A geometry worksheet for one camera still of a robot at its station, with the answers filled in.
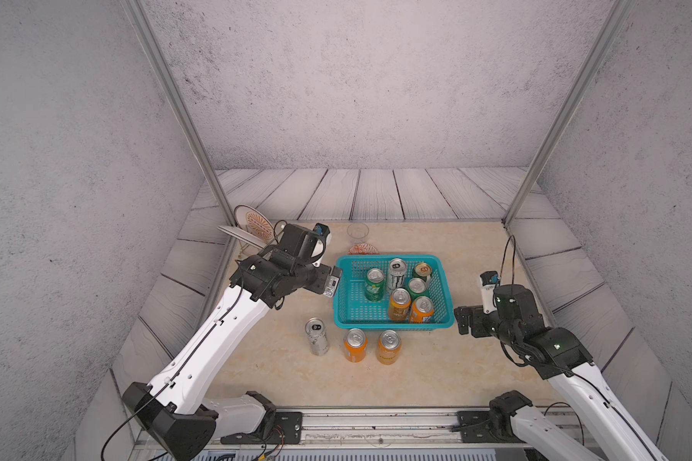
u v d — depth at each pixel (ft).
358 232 3.76
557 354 1.54
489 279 2.11
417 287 2.89
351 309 3.15
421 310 2.72
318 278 2.05
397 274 2.91
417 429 2.43
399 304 2.78
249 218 3.41
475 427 2.35
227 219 3.94
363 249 3.54
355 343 2.54
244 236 2.99
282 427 2.39
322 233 2.05
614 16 2.34
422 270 3.00
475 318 2.12
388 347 2.54
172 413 1.21
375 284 2.98
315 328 2.53
